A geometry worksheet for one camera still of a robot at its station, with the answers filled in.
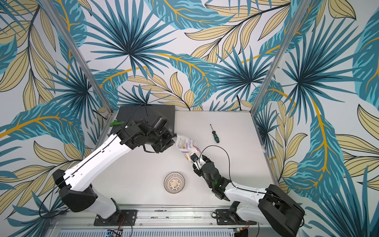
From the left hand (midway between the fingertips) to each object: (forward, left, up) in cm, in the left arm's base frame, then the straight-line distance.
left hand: (175, 144), depth 67 cm
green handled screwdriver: (+23, -24, -27) cm, 43 cm away
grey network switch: (+42, +40, -25) cm, 64 cm away
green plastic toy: (+30, +45, -23) cm, 59 cm away
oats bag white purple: (+2, -5, -5) cm, 7 cm away
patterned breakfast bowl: (-8, +2, -28) cm, 29 cm away
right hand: (+1, -8, -18) cm, 19 cm away
